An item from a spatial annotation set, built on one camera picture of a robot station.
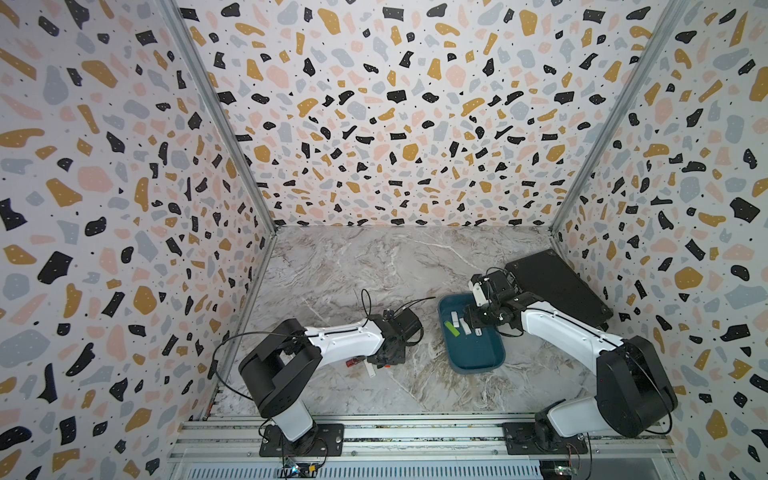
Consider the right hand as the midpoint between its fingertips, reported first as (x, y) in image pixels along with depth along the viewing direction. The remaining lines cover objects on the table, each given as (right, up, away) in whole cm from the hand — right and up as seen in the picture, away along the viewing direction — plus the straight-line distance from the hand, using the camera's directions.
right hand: (469, 316), depth 90 cm
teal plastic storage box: (0, -9, -2) cm, 10 cm away
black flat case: (+30, +11, +14) cm, 35 cm away
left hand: (-21, -12, -2) cm, 24 cm away
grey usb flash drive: (+3, -6, +3) cm, 7 cm away
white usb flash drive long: (-29, -14, -4) cm, 33 cm away
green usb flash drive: (-5, -5, +3) cm, 7 cm away
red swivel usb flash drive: (-35, -12, -4) cm, 37 cm away
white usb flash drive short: (-3, -2, +5) cm, 7 cm away
